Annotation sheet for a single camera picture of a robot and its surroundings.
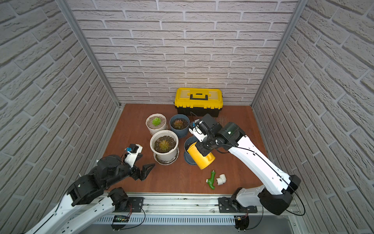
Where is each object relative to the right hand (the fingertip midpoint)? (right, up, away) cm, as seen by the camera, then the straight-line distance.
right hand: (203, 145), depth 68 cm
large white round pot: (-17, -1, +19) cm, 26 cm away
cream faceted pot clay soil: (-29, +6, +22) cm, 37 cm away
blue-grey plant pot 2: (-8, -2, +21) cm, 22 cm away
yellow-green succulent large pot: (-22, -3, +15) cm, 27 cm away
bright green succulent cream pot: (-29, +11, +26) cm, 40 cm away
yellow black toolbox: (-3, +25, +33) cm, 42 cm away
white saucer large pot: (-22, -14, +20) cm, 33 cm away
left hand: (-27, -5, +1) cm, 27 cm away
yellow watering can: (-1, -7, -2) cm, 7 cm away
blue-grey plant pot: (-15, +4, +23) cm, 28 cm away
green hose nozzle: (+5, -23, +13) cm, 27 cm away
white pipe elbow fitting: (+11, -21, +11) cm, 27 cm away
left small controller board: (-42, -38, +4) cm, 57 cm away
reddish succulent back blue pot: (-14, +10, +27) cm, 31 cm away
